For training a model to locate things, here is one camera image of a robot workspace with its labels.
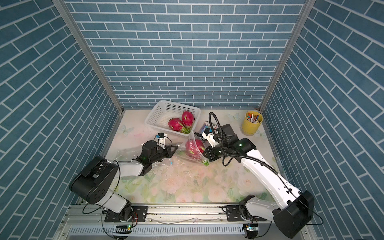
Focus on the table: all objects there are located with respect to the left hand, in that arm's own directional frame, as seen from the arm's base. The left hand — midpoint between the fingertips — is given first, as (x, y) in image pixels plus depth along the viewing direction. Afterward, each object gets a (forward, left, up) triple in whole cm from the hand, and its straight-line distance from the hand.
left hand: (181, 148), depth 88 cm
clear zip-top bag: (+2, 0, -6) cm, 6 cm away
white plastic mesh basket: (+37, +15, -5) cm, 40 cm away
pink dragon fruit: (+20, +5, -1) cm, 20 cm away
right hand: (-9, -14, +11) cm, 20 cm away
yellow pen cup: (+18, -46, +4) cm, 49 cm away
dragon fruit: (-9, -9, +16) cm, 20 cm away
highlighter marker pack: (+24, -17, -7) cm, 30 cm away
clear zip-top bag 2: (-10, +11, -10) cm, 17 cm away
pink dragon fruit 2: (+24, -3, -2) cm, 25 cm away
